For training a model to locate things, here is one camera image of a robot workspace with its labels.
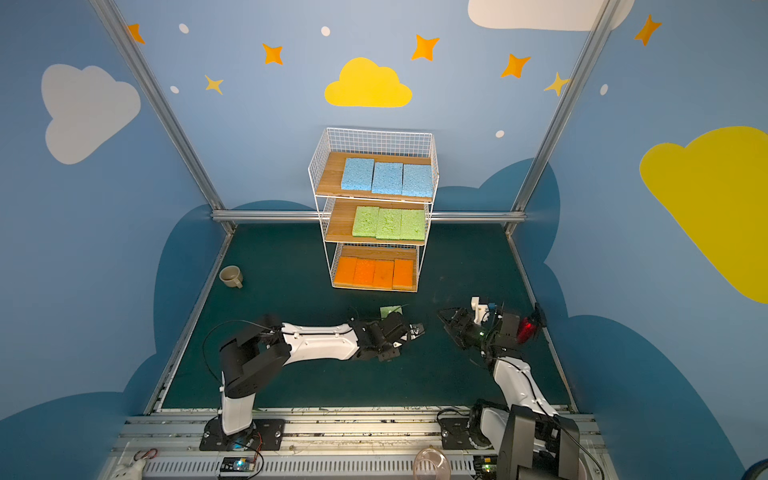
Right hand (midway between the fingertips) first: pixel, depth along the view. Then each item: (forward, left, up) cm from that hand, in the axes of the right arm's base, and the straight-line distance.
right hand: (444, 316), depth 84 cm
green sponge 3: (+21, +17, +16) cm, 31 cm away
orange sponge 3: (+20, +19, -8) cm, 29 cm away
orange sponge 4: (+21, +12, -9) cm, 26 cm away
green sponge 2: (+21, +24, +16) cm, 36 cm away
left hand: (-1, +14, -8) cm, 17 cm away
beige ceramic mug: (+16, +72, -7) cm, 75 cm away
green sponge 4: (+21, +10, +16) cm, 28 cm away
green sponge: (+6, +18, -9) cm, 21 cm away
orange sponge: (+21, +33, -9) cm, 41 cm away
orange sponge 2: (+20, +26, -8) cm, 34 cm away
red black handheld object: (-2, -24, 0) cm, 24 cm away
